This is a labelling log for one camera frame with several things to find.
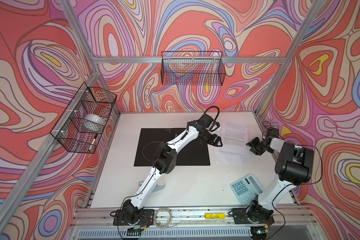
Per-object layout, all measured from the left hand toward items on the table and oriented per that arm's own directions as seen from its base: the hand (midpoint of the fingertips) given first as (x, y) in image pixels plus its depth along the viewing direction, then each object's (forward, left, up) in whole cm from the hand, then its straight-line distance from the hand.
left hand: (219, 142), depth 93 cm
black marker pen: (-11, +68, +18) cm, 71 cm away
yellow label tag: (-39, +5, -6) cm, 40 cm away
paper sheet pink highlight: (-4, -9, -8) cm, 13 cm away
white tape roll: (-2, +68, +24) cm, 72 cm away
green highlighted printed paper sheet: (+12, -16, -9) cm, 22 cm away
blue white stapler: (-25, +36, -4) cm, 44 cm away
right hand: (0, -21, -7) cm, 23 cm away
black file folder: (-4, +14, -7) cm, 16 cm away
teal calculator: (-27, -12, -6) cm, 30 cm away
